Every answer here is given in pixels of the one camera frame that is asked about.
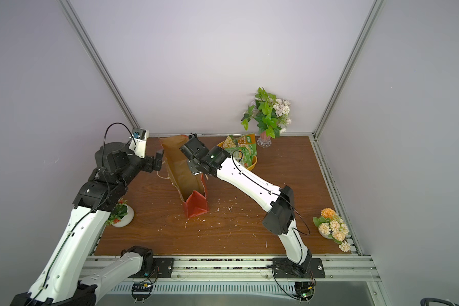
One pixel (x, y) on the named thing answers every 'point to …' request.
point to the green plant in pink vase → (270, 115)
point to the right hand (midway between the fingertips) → (200, 155)
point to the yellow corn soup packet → (228, 143)
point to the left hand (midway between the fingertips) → (150, 145)
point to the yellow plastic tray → (220, 144)
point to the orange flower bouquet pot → (331, 225)
